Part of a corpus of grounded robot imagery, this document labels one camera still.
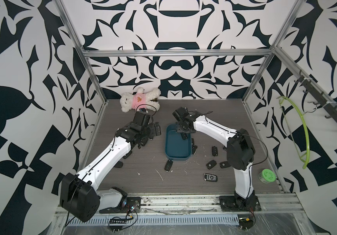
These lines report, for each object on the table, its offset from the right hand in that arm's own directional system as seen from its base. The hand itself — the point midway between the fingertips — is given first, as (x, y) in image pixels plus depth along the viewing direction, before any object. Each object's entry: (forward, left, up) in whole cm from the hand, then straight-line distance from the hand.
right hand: (182, 126), depth 93 cm
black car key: (-21, -16, -9) cm, 28 cm away
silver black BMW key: (-28, -14, -8) cm, 32 cm away
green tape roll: (-29, -44, -6) cm, 53 cm away
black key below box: (-22, +9, -8) cm, 25 cm away
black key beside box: (-11, -7, -9) cm, 16 cm away
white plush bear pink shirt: (+25, +24, -2) cm, 35 cm away
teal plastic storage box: (-10, +4, -8) cm, 14 cm away
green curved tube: (-19, -52, +21) cm, 60 cm away
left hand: (-6, +17, +11) cm, 21 cm away
